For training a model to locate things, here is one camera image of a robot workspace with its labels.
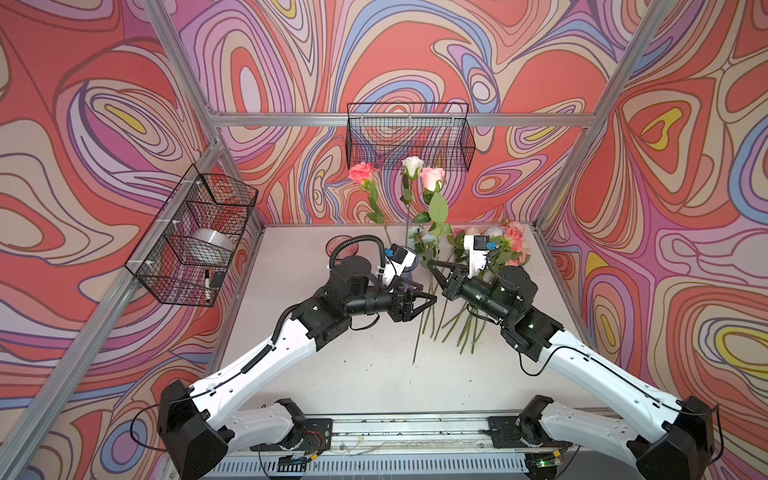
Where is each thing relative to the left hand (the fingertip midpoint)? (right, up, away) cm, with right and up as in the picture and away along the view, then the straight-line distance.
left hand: (431, 295), depth 63 cm
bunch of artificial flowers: (+13, -13, +30) cm, 35 cm away
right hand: (0, +5, +5) cm, 7 cm away
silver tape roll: (-53, +12, +10) cm, 55 cm away
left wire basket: (-56, +9, +4) cm, 57 cm away
